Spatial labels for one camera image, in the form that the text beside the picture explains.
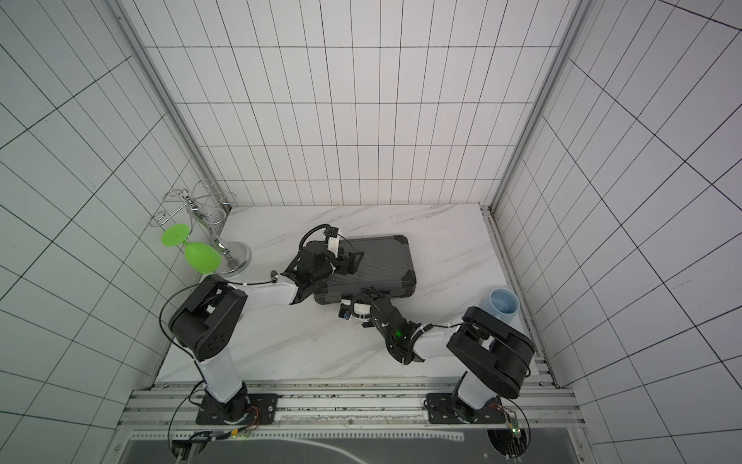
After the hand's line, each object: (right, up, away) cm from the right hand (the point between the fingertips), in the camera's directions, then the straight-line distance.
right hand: (369, 282), depth 88 cm
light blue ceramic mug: (+42, -7, +2) cm, 43 cm away
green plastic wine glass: (-50, +9, -6) cm, 51 cm away
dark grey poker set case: (+5, +5, +1) cm, 7 cm away
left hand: (-6, +8, +5) cm, 11 cm away
